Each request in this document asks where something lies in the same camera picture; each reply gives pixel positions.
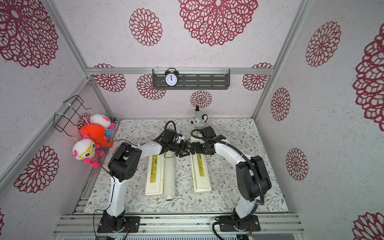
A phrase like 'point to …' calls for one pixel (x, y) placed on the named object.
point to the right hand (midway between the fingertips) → (196, 148)
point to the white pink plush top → (101, 119)
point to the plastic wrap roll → (169, 175)
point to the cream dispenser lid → (200, 173)
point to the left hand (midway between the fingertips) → (194, 150)
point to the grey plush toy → (199, 118)
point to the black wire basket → (68, 112)
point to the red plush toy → (96, 132)
